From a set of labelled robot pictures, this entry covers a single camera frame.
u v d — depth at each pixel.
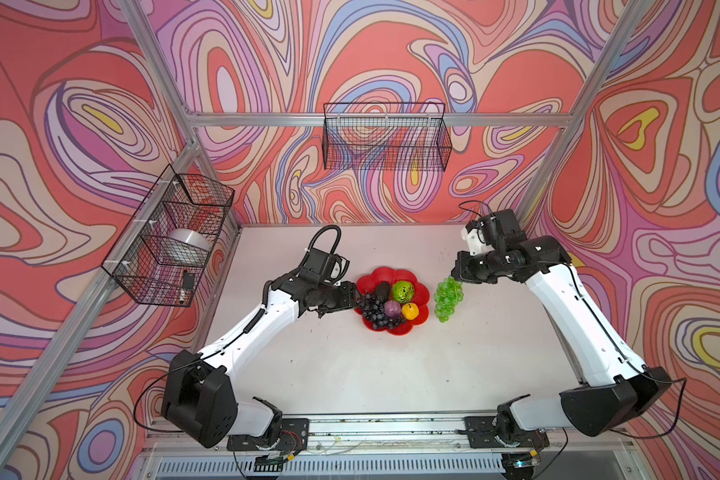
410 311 0.90
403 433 0.75
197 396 0.40
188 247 0.70
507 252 0.52
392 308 0.91
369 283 0.99
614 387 0.38
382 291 0.96
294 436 0.72
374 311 0.88
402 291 0.93
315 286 0.62
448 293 0.75
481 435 0.73
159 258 0.73
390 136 0.95
